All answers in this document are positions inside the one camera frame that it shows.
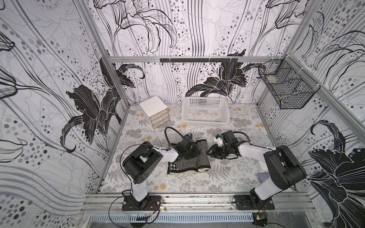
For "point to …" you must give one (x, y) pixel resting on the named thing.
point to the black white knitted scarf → (199, 162)
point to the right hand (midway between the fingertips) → (209, 152)
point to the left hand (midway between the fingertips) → (200, 154)
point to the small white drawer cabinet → (155, 111)
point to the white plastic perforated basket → (205, 111)
